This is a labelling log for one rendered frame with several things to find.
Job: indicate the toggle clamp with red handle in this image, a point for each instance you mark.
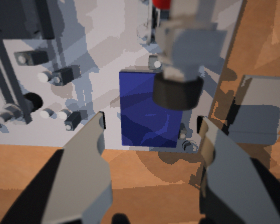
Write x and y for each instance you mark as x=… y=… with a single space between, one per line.
x=20 y=19

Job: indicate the dark blue plate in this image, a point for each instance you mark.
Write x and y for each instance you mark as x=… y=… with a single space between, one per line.
x=143 y=122

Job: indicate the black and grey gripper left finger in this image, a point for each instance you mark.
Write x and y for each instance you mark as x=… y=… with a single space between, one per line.
x=73 y=187

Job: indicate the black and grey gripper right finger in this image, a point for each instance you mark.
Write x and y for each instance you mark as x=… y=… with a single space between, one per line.
x=236 y=189

